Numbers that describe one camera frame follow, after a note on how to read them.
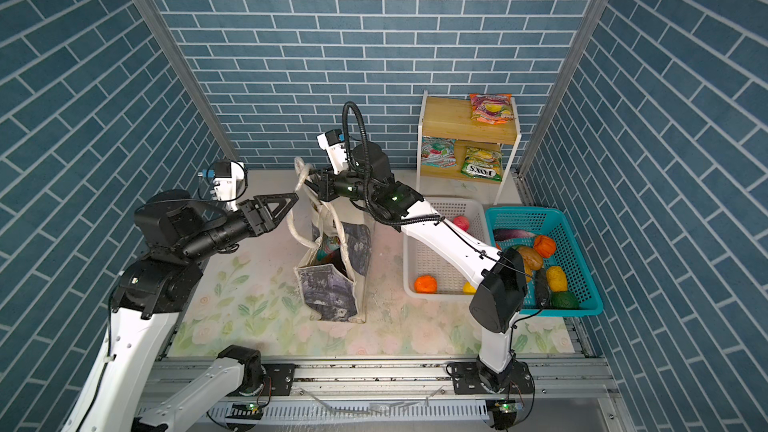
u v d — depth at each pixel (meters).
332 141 0.61
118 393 0.37
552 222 0.97
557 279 0.86
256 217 0.50
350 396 0.72
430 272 0.93
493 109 0.89
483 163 0.99
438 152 1.02
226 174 0.52
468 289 0.85
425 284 0.85
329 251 0.85
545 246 0.94
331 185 0.61
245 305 0.87
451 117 0.91
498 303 0.51
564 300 0.81
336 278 0.67
